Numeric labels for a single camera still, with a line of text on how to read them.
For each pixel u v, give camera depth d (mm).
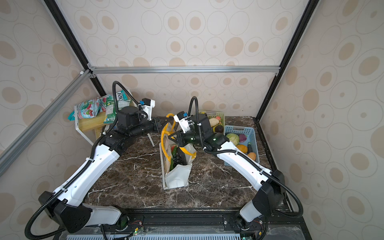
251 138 1029
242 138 1035
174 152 928
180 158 873
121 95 829
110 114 725
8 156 507
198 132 540
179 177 815
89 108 736
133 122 536
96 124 728
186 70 921
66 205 382
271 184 417
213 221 759
